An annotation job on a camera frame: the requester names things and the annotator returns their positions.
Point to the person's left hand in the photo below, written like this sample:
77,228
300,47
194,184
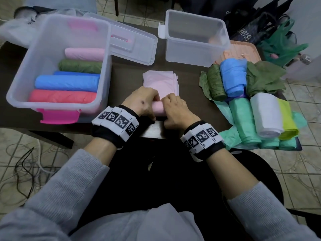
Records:
140,101

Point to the person's right hand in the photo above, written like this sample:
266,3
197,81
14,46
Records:
179,114

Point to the pink plastic bag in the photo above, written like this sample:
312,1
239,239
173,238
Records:
161,81
85,54

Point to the olive green bag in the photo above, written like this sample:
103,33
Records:
265,77
215,84
80,66

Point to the small clear plastic bin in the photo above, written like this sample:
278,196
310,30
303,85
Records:
195,56

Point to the red plastic bag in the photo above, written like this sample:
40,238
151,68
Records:
62,96

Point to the white bag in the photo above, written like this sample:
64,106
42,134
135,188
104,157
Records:
267,115

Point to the yellow-green bag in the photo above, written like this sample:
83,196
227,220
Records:
288,120

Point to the translucent zipper bag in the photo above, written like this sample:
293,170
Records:
15,30

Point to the person's right forearm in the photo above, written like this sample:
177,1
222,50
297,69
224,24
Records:
235,178

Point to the person's left forearm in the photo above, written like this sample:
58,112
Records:
60,190

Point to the person's black trousers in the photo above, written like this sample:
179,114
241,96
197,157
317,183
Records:
170,180

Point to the black left wristband with markers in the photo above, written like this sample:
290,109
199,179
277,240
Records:
105,135

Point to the black wristband with markers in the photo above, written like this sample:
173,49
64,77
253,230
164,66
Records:
215,150
105,135

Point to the black right wristband with markers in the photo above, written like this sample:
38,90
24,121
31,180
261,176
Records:
215,150

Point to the black smartphone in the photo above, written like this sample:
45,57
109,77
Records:
150,166

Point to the black chair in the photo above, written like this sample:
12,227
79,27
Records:
116,6

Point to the black round stool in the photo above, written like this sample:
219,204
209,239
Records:
268,170

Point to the dark patterned bag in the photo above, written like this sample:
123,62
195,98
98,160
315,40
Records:
253,31

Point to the green plastic bag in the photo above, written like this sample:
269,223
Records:
282,46

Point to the blue-grey floor mat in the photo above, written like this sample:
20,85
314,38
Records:
62,2

